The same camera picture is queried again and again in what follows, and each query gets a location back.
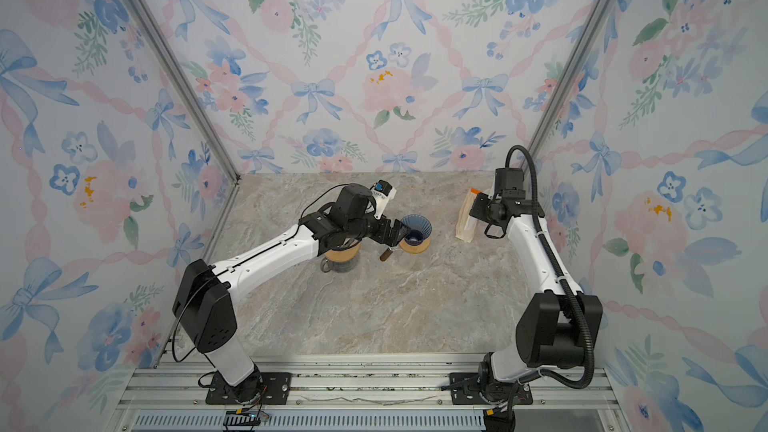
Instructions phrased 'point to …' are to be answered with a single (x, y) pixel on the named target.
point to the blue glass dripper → (420, 229)
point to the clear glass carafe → (327, 265)
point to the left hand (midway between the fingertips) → (400, 221)
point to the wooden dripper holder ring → (344, 254)
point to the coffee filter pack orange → (466, 223)
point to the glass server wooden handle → (386, 254)
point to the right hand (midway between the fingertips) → (480, 205)
